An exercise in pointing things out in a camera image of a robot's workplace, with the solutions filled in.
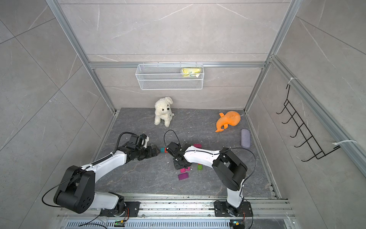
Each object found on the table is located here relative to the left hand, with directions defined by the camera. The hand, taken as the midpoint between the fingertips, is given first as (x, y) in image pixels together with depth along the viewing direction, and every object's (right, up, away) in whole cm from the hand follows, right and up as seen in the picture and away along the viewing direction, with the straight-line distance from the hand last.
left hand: (156, 150), depth 89 cm
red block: (+5, -2, +6) cm, 8 cm away
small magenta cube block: (+21, -11, -2) cm, 24 cm away
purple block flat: (+18, -14, -5) cm, 24 cm away
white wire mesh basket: (+6, +51, +11) cm, 52 cm away
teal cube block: (+3, -1, +5) cm, 6 cm away
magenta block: (+17, -12, -3) cm, 21 cm away
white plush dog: (+3, +25, +9) cm, 27 cm away
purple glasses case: (+62, +6, +11) cm, 64 cm away
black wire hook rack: (+76, +6, -30) cm, 82 cm away
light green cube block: (+28, -10, -2) cm, 30 cm away
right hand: (+17, -9, -1) cm, 19 cm away
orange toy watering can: (+54, +21, +17) cm, 60 cm away
